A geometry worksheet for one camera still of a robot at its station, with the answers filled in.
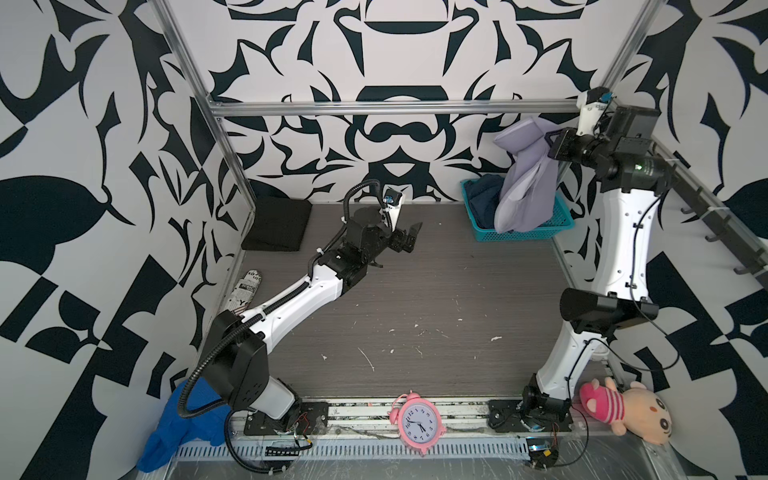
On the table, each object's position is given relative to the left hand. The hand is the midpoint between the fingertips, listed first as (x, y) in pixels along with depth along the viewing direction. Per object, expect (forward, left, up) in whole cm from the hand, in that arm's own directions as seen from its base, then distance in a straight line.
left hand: (406, 208), depth 76 cm
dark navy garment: (+21, -28, -15) cm, 38 cm away
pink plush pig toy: (-42, -51, -24) cm, 70 cm away
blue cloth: (-42, +55, -26) cm, 74 cm away
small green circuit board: (-49, -30, -33) cm, 66 cm away
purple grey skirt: (+3, -30, +4) cm, 31 cm away
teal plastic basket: (+16, -56, -24) cm, 63 cm away
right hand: (+8, -33, +17) cm, 38 cm away
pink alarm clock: (-42, -1, -30) cm, 51 cm away
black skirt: (+25, +45, -33) cm, 61 cm away
